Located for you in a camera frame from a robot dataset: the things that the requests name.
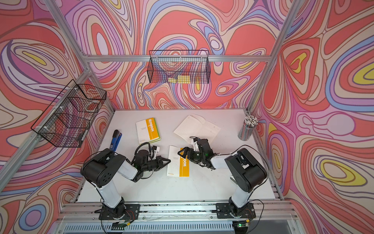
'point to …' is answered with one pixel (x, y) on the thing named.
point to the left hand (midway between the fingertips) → (171, 163)
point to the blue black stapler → (116, 140)
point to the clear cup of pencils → (249, 126)
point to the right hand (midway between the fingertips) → (183, 159)
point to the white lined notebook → (195, 126)
